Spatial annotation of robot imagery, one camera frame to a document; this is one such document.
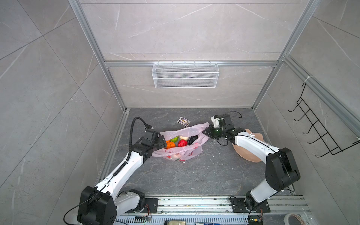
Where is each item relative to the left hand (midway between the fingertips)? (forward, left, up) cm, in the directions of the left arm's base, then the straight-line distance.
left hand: (159, 138), depth 84 cm
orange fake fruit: (+1, -5, -10) cm, 12 cm away
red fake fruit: (+2, -14, -9) cm, 17 cm away
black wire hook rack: (-18, -80, +19) cm, 84 cm away
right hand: (+5, -27, 0) cm, 27 cm away
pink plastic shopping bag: (-8, -17, -5) cm, 19 cm away
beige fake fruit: (+6, -14, -9) cm, 18 cm away
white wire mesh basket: (+44, -18, +15) cm, 50 cm away
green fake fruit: (+5, -9, -10) cm, 14 cm away
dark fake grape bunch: (+5, -21, -10) cm, 23 cm away
